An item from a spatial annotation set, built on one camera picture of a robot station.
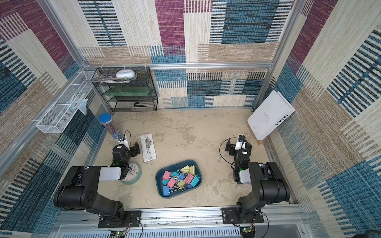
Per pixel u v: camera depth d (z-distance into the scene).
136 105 1.11
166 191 0.81
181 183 0.81
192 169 0.86
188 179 0.81
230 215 0.74
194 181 0.81
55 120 0.70
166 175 0.84
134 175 0.85
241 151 0.71
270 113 0.87
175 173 0.84
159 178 0.84
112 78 0.92
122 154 0.72
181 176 0.85
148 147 0.99
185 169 0.89
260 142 0.97
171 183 0.83
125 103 1.19
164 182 0.83
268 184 0.46
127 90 0.95
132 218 0.73
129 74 0.88
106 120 0.91
